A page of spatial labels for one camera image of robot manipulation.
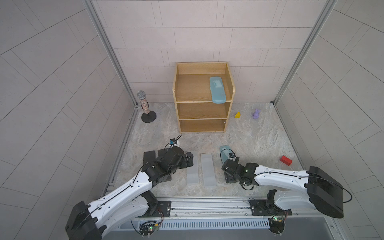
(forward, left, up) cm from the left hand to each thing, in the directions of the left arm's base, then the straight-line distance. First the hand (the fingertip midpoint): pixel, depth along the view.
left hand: (190, 157), depth 79 cm
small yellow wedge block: (+36, -34, -7) cm, 50 cm away
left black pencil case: (+4, +25, -9) cm, 27 cm away
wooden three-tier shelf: (+28, -7, +21) cm, 35 cm away
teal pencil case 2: (+8, -21, -8) cm, 24 cm away
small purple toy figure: (+34, -45, -5) cm, 57 cm away
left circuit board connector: (-30, +18, -9) cm, 36 cm away
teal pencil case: (+28, -15, +22) cm, 38 cm away
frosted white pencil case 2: (-4, -10, -9) cm, 14 cm away
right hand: (-6, -23, -12) cm, 26 cm away
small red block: (+2, -56, -8) cm, 57 cm away
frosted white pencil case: (-5, -1, -8) cm, 10 cm away
